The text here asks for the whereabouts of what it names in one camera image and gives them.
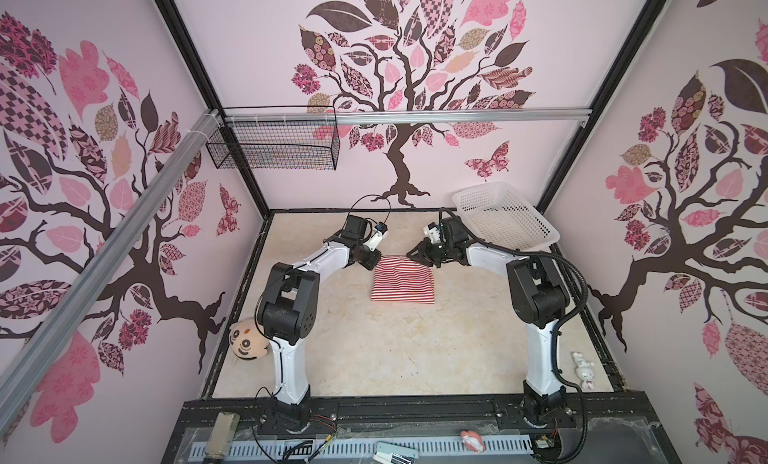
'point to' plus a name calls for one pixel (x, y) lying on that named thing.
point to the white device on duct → (393, 453)
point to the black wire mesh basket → (280, 138)
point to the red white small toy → (472, 441)
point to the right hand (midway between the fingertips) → (408, 252)
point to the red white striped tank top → (398, 278)
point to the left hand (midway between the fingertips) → (374, 259)
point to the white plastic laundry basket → (507, 215)
